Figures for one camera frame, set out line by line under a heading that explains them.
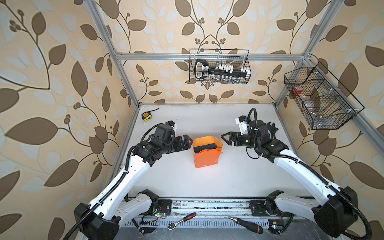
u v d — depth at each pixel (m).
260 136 0.58
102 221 0.37
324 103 0.73
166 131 0.56
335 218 0.38
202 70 0.85
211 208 0.75
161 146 0.54
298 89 0.88
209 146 0.83
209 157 0.84
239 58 0.91
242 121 0.69
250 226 0.69
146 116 1.11
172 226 0.69
